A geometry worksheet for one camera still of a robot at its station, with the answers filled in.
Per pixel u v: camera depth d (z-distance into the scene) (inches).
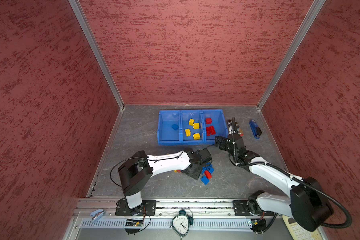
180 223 26.2
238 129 29.2
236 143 25.0
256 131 40.6
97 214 27.9
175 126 41.9
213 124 43.3
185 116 44.6
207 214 28.6
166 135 40.5
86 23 30.1
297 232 26.3
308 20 29.7
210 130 40.7
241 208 29.2
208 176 33.3
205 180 32.7
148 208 29.3
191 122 41.8
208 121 43.4
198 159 25.8
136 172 17.5
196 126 41.8
